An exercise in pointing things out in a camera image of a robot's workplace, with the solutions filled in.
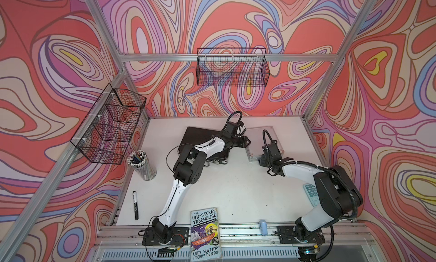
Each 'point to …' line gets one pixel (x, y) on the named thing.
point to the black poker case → (194, 136)
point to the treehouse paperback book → (205, 240)
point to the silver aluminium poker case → (255, 135)
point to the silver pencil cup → (138, 160)
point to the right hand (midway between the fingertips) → (268, 162)
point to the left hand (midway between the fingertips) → (249, 142)
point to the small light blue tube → (263, 226)
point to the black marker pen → (135, 205)
